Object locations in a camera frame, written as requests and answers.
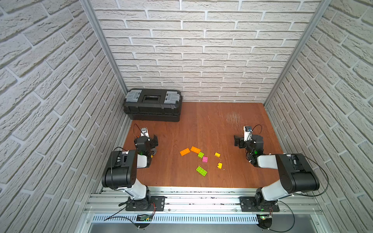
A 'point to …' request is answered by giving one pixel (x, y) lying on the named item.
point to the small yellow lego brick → (217, 155)
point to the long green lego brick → (201, 171)
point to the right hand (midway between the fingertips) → (243, 134)
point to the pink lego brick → (205, 159)
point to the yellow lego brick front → (219, 165)
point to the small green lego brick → (200, 155)
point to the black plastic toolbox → (153, 105)
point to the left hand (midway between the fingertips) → (148, 133)
